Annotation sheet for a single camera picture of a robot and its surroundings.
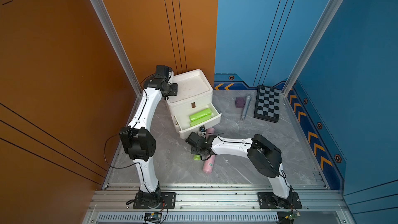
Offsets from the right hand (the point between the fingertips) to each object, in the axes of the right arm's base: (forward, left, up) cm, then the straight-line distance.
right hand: (194, 149), depth 90 cm
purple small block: (+34, -31, +3) cm, 46 cm away
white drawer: (+14, +3, +9) cm, 17 cm away
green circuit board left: (-32, +18, -3) cm, 37 cm away
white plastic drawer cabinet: (+21, 0, +24) cm, 32 cm away
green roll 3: (-6, -2, +3) cm, 7 cm away
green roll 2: (+12, -3, +12) cm, 18 cm away
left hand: (+27, +12, +24) cm, 38 cm away
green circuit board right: (-31, -46, -1) cm, 56 cm away
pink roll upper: (+10, -9, +4) cm, 14 cm away
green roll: (+16, -2, +12) cm, 20 cm away
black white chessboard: (+30, -49, +4) cm, 57 cm away
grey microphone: (+38, -38, +2) cm, 53 cm away
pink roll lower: (-10, -8, +3) cm, 13 cm away
